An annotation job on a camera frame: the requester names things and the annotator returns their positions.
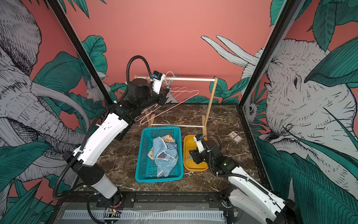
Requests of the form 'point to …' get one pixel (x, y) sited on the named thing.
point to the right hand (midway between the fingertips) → (191, 147)
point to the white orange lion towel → (167, 138)
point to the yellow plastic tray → (189, 144)
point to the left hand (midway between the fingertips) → (168, 87)
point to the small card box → (235, 136)
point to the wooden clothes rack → (204, 118)
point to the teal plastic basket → (146, 171)
